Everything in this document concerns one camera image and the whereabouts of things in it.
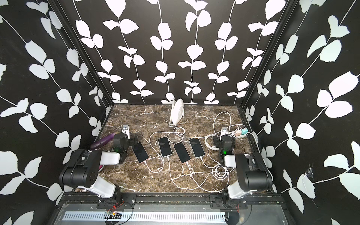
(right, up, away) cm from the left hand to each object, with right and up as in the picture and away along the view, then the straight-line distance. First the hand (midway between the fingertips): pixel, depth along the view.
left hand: (128, 130), depth 95 cm
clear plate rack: (+35, +3, +13) cm, 37 cm away
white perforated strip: (-7, -42, -25) cm, 49 cm away
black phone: (+8, -15, 0) cm, 17 cm away
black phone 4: (+48, -12, +1) cm, 49 cm away
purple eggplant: (-18, -8, 0) cm, 20 cm away
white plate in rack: (+34, +13, +1) cm, 36 cm away
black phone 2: (+25, -11, 0) cm, 28 cm away
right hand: (+66, -1, 0) cm, 66 cm away
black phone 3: (+37, -15, -2) cm, 40 cm away
